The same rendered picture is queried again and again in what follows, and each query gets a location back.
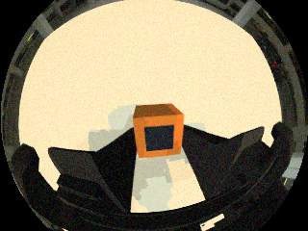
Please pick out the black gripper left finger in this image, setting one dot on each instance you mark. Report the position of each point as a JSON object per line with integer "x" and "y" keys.
{"x": 111, "y": 167}

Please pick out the orange block with dark square face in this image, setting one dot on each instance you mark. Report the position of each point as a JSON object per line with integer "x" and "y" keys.
{"x": 159, "y": 129}

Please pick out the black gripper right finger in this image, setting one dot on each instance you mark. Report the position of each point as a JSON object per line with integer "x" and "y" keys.
{"x": 212, "y": 157}

